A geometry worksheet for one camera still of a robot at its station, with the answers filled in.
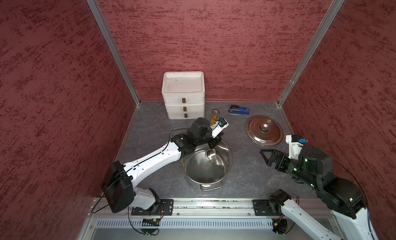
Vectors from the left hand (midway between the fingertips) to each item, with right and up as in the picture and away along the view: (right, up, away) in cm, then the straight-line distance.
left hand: (220, 135), depth 75 cm
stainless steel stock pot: (-6, -24, +12) cm, 27 cm away
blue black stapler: (+16, +15, +40) cm, 46 cm away
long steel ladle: (-5, -12, +10) cm, 17 cm away
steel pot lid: (+33, -1, +28) cm, 44 cm away
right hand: (+17, -8, -12) cm, 23 cm away
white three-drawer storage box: (-21, +24, +17) cm, 36 cm away
